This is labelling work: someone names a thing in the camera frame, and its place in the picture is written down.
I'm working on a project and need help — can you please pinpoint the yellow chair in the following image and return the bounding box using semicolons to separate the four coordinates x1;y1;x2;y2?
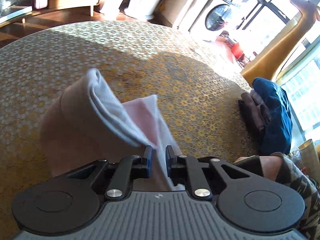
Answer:
241;0;319;87

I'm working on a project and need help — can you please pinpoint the pink container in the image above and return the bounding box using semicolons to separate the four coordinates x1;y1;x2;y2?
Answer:
34;0;48;10

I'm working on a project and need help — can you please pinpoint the blue folded garment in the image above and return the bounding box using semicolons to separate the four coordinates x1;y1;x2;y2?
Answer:
253;77;292;156

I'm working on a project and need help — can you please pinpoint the white flat box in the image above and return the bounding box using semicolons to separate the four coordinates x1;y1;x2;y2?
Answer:
0;5;33;24

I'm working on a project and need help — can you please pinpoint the right hand black glove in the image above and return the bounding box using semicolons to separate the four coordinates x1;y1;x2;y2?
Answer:
233;155;283;181

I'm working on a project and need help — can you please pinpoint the white washing machine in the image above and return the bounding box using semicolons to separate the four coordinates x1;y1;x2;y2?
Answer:
189;0;242;42

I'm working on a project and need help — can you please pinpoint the pink white grey sweatshirt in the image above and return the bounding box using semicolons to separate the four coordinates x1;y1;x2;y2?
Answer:
40;69;184;191

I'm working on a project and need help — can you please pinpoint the dark brown garment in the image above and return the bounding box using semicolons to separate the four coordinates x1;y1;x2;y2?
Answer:
238;89;271;134

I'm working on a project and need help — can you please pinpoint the camouflage sleeve forearm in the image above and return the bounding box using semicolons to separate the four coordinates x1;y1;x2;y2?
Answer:
273;153;319;239

